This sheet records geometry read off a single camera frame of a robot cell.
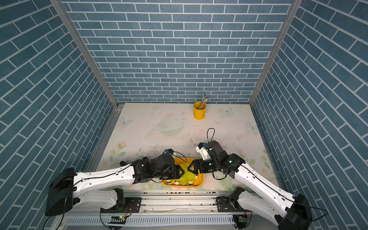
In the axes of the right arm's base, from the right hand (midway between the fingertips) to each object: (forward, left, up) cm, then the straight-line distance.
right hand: (194, 169), depth 73 cm
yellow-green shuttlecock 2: (-2, +2, -7) cm, 8 cm away
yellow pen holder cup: (+47, -1, -10) cm, 48 cm away
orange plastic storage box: (-1, -3, -12) cm, 13 cm away
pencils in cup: (+50, -4, +4) cm, 50 cm away
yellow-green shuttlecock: (-4, +6, -6) cm, 9 cm away
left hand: (-3, +4, -3) cm, 6 cm away
